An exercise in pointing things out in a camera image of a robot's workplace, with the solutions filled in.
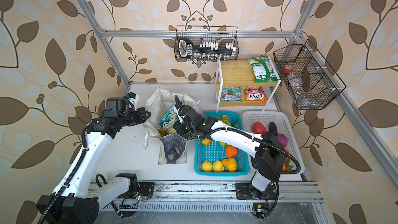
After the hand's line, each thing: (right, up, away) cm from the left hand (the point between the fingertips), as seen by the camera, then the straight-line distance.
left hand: (151, 112), depth 75 cm
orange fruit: (+41, -21, +6) cm, 46 cm away
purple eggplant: (+68, -12, +18) cm, 71 cm away
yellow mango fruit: (+27, -18, +12) cm, 35 cm away
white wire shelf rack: (+42, +13, 0) cm, 44 cm away
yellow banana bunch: (+4, -12, +10) cm, 16 cm away
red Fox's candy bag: (+56, +9, +15) cm, 59 cm away
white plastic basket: (+71, -5, +17) cm, 73 cm away
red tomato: (+58, -11, +14) cm, 60 cm away
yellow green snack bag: (+7, -3, +15) cm, 17 cm away
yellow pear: (+40, -26, +2) cm, 48 cm away
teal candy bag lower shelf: (+42, +9, +14) cm, 45 cm away
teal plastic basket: (+33, -27, +10) cm, 44 cm away
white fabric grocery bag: (+10, -19, +2) cm, 22 cm away
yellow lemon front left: (+28, -28, +2) cm, 39 cm away
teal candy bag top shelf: (+5, -7, +12) cm, 14 cm away
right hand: (+12, -7, +3) cm, 14 cm away
